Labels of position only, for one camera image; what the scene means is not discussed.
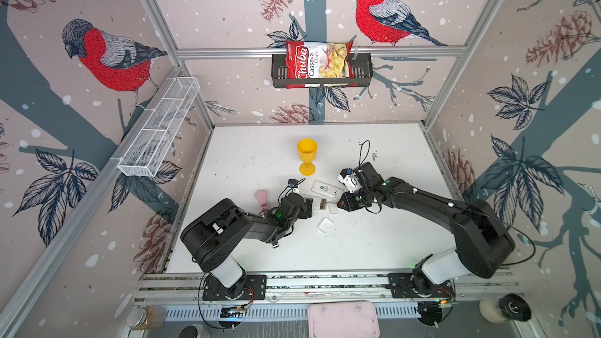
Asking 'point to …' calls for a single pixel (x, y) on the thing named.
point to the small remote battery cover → (332, 208)
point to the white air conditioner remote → (327, 189)
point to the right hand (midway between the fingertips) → (337, 209)
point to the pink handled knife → (261, 196)
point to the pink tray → (343, 319)
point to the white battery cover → (325, 224)
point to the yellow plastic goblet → (307, 149)
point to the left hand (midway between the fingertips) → (306, 201)
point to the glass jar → (146, 318)
